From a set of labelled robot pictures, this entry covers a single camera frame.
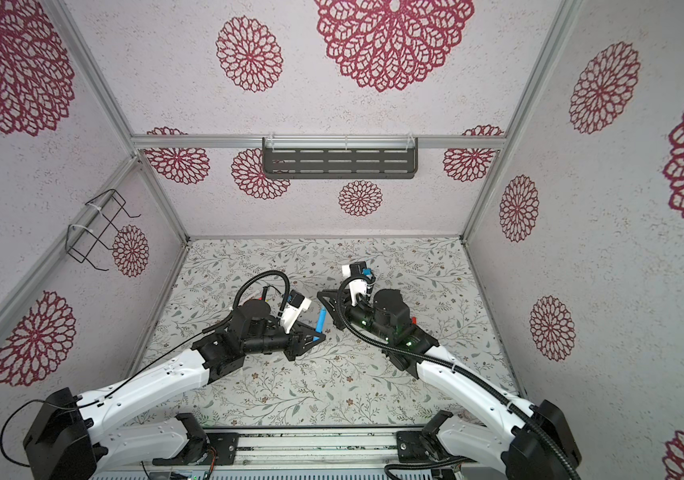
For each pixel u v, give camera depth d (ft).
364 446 2.50
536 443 1.28
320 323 2.30
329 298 2.26
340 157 3.08
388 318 1.83
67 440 1.26
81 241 2.39
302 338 2.13
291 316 2.15
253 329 1.92
